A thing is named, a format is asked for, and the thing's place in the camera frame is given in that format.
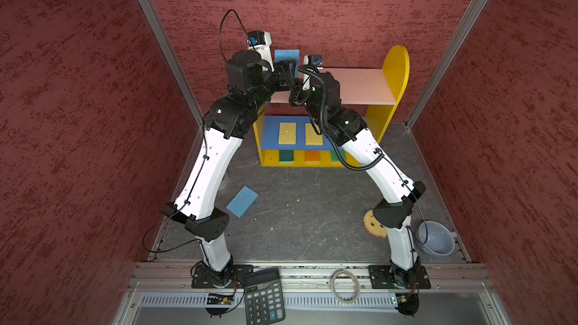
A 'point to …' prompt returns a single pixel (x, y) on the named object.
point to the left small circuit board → (216, 299)
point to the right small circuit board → (410, 302)
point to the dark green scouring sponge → (286, 156)
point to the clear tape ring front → (357, 284)
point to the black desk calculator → (264, 297)
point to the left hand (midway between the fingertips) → (288, 68)
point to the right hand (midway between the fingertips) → (295, 83)
